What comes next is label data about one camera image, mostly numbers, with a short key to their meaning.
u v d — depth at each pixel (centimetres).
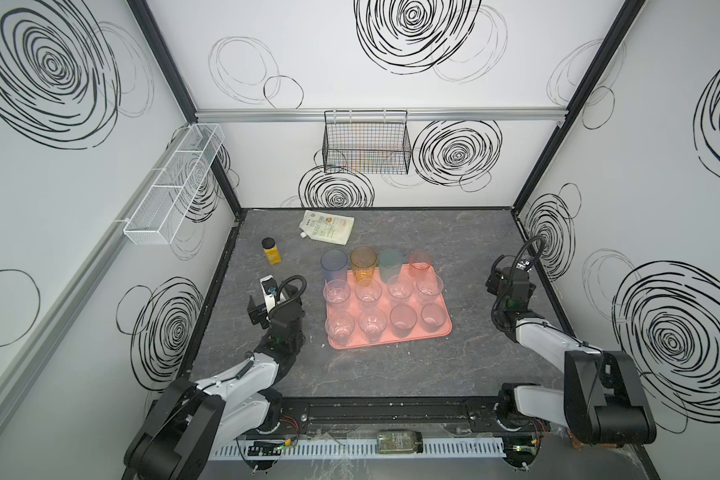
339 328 89
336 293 92
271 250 99
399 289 94
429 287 97
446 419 75
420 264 100
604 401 42
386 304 93
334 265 88
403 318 87
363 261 90
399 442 67
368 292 92
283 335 64
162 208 74
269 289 70
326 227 113
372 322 89
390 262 95
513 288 67
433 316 87
